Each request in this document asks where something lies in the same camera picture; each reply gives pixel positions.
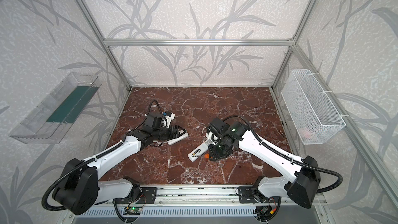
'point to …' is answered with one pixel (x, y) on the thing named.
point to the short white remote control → (171, 141)
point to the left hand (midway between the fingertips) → (185, 128)
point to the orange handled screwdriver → (206, 155)
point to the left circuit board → (132, 211)
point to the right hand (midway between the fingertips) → (212, 153)
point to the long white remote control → (201, 149)
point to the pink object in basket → (305, 132)
